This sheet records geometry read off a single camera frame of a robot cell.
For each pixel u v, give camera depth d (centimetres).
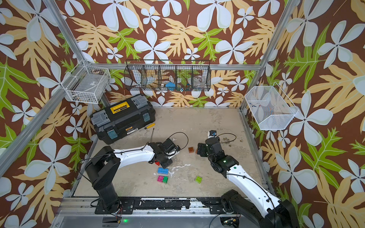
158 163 89
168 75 98
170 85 96
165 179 83
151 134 104
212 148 60
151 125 108
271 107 84
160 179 82
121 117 92
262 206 42
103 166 51
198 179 82
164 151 70
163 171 85
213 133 71
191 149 93
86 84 88
